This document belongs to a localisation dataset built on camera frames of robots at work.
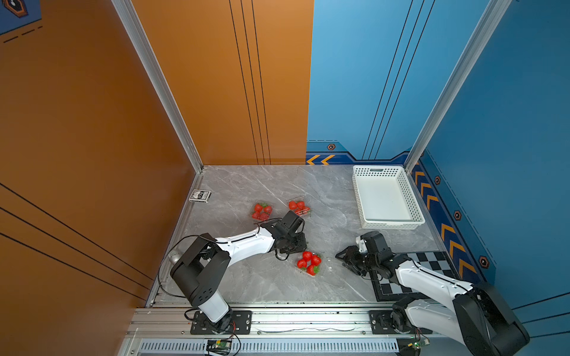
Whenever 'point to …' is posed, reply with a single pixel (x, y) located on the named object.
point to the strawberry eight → (292, 205)
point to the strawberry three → (302, 264)
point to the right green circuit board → (418, 344)
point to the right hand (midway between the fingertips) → (337, 259)
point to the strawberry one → (307, 255)
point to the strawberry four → (312, 270)
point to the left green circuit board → (221, 346)
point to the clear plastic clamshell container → (262, 211)
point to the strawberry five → (300, 205)
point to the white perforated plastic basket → (386, 197)
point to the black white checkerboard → (436, 262)
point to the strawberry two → (315, 260)
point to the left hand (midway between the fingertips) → (307, 244)
